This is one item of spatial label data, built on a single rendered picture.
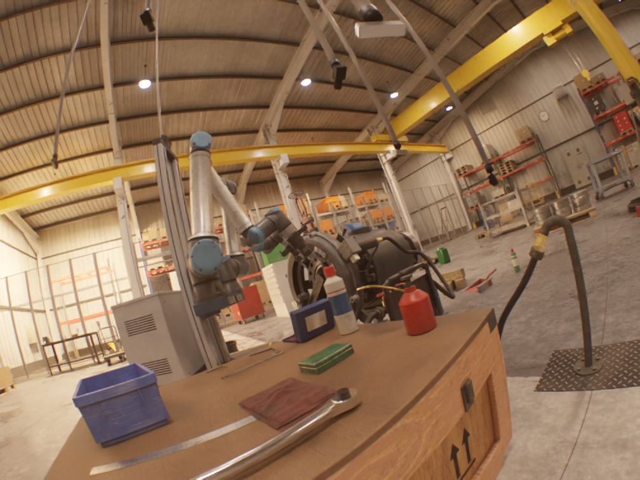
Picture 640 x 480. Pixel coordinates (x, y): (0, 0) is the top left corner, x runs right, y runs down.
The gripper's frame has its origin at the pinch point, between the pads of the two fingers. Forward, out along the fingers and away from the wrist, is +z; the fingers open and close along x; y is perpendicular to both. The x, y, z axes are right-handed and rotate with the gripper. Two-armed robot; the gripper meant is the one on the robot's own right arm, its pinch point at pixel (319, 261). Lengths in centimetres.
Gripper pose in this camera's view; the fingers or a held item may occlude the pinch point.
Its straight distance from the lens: 151.5
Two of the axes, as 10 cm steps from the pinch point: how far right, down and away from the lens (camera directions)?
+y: -7.2, 6.3, -2.8
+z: 6.3, 7.7, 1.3
